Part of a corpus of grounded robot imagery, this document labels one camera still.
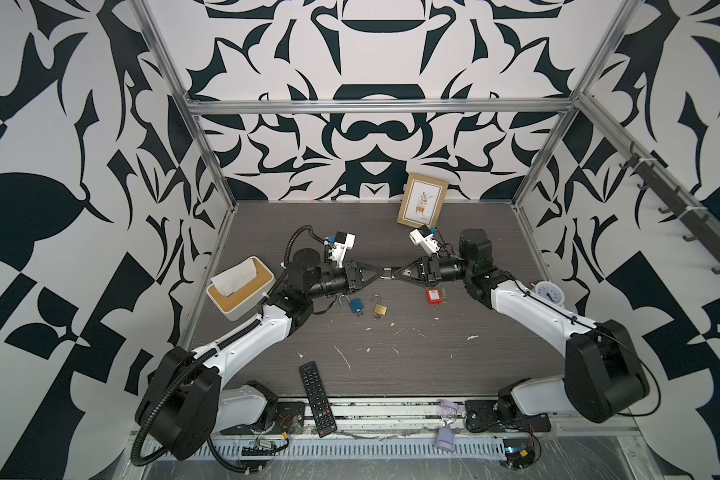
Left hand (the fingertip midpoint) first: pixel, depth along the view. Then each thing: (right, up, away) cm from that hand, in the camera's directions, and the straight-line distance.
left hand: (387, 268), depth 70 cm
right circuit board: (+31, -43, +1) cm, 53 cm away
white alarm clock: (+53, -10, +24) cm, 59 cm away
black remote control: (-17, -34, +6) cm, 38 cm away
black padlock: (0, -1, +2) cm, 2 cm away
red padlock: (+17, -11, +24) cm, 31 cm away
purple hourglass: (+13, -40, 0) cm, 42 cm away
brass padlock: (-1, -15, +23) cm, 28 cm away
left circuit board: (-30, -44, +3) cm, 53 cm away
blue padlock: (-8, -14, +26) cm, 30 cm away
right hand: (+3, -3, 0) cm, 4 cm away
